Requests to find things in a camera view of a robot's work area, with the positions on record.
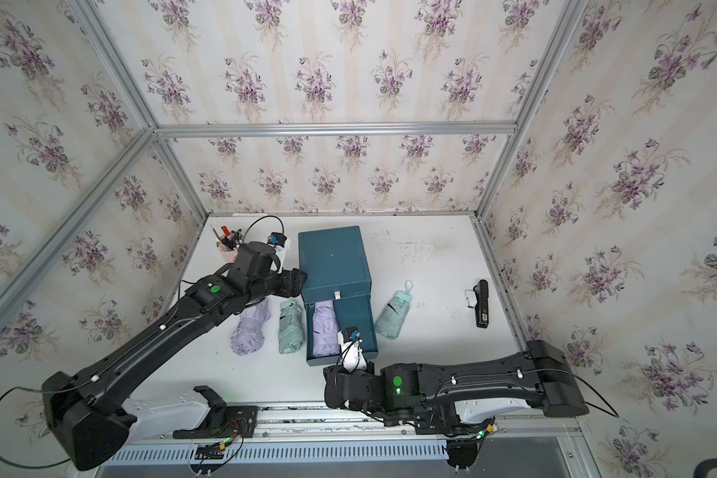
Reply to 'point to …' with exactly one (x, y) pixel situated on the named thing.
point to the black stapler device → (481, 298)
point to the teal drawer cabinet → (337, 289)
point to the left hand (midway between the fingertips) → (300, 275)
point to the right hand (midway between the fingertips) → (332, 377)
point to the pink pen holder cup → (228, 254)
